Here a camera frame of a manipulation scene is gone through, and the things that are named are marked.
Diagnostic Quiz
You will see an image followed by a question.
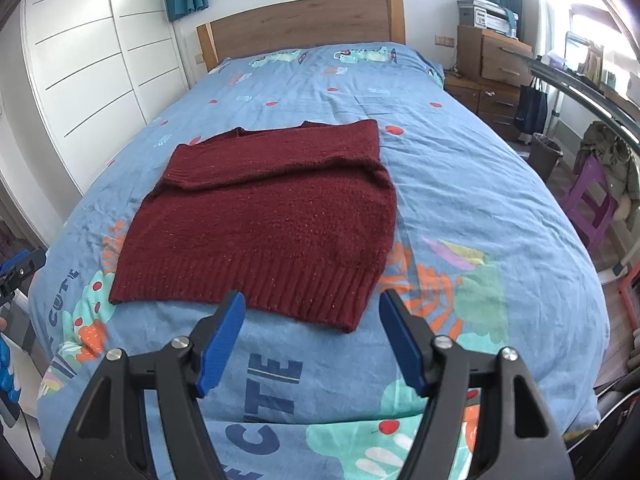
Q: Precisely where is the purple plastic stool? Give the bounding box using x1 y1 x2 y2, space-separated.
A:
560 155 617 250

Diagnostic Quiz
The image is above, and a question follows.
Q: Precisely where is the wooden headboard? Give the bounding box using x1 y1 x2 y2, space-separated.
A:
196 0 406 70

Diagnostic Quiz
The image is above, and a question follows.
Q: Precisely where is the dark waste bin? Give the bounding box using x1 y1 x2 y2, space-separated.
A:
528 133 563 182

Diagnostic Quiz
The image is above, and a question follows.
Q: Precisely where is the dark red knitted sweater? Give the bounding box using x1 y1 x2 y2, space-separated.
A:
110 119 397 332

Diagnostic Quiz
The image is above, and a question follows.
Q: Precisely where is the blue patterned bed cover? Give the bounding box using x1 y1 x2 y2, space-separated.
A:
29 44 608 479

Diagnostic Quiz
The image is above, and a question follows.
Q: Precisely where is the blue white gloved hand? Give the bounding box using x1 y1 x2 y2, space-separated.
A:
0 337 22 427

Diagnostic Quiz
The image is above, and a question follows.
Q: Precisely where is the wooden chest of drawers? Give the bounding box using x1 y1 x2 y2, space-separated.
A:
445 25 533 142

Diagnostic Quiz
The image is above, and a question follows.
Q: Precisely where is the white wardrobe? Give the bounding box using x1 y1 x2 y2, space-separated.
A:
21 0 188 192

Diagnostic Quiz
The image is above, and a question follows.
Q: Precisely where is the dark blue tote bag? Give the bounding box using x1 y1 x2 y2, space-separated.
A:
513 77 548 134

